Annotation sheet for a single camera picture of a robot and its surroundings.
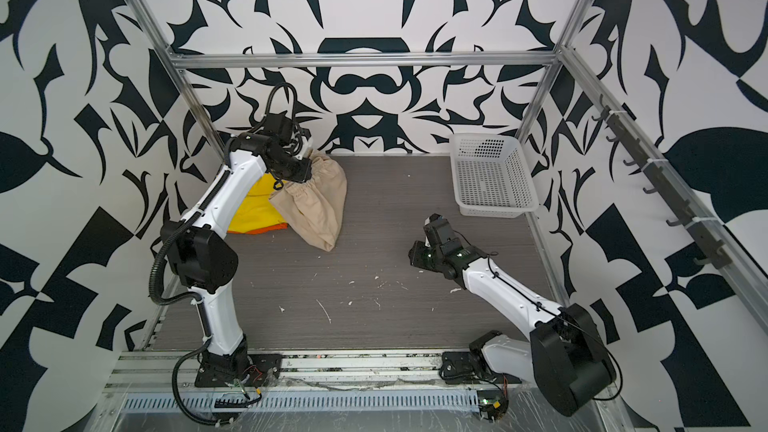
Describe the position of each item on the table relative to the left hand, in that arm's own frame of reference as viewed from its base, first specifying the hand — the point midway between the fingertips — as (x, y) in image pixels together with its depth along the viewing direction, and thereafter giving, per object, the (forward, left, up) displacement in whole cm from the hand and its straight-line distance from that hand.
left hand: (307, 167), depth 87 cm
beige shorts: (-9, -1, -9) cm, 13 cm away
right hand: (-21, -30, -14) cm, 38 cm away
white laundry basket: (+14, -63, -22) cm, 68 cm away
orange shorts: (-7, +12, -19) cm, 24 cm away
